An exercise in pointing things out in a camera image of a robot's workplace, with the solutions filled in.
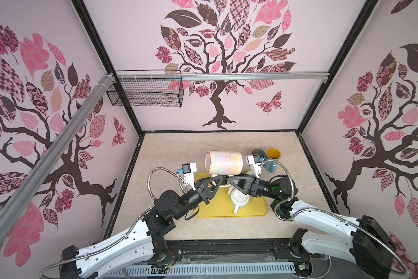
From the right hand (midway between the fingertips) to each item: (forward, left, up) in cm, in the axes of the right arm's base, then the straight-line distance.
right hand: (230, 180), depth 59 cm
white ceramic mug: (+3, -6, -24) cm, 25 cm away
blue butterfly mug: (+31, -29, -27) cm, 50 cm away
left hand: (0, +2, -1) cm, 2 cm away
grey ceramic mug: (+30, -20, -22) cm, 42 cm away
